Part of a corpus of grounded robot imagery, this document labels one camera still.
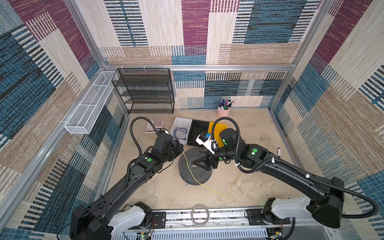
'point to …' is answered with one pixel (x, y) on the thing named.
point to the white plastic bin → (181, 122)
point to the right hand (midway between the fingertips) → (198, 159)
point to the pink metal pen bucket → (222, 113)
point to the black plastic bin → (197, 127)
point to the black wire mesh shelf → (146, 90)
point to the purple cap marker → (220, 105)
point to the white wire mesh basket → (84, 118)
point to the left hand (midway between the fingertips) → (185, 142)
